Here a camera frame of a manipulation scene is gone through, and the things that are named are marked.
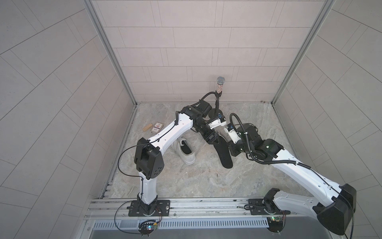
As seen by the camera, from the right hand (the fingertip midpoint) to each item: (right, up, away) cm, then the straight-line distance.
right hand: (226, 144), depth 76 cm
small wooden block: (-49, +7, +23) cm, 55 cm away
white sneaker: (-20, -9, +4) cm, 22 cm away
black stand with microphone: (-1, +17, +33) cm, 37 cm away
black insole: (-22, -4, +10) cm, 25 cm away
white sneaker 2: (-4, +8, -10) cm, 13 cm away
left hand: (-4, +3, 0) cm, 5 cm away
